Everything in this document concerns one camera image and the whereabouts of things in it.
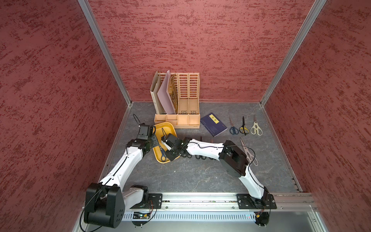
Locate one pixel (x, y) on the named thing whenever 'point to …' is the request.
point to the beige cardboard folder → (154, 90)
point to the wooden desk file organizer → (185, 87)
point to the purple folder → (163, 95)
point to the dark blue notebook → (215, 126)
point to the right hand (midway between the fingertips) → (170, 156)
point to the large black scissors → (201, 139)
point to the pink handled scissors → (249, 156)
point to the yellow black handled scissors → (243, 129)
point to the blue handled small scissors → (163, 157)
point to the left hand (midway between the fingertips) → (152, 143)
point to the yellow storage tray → (160, 151)
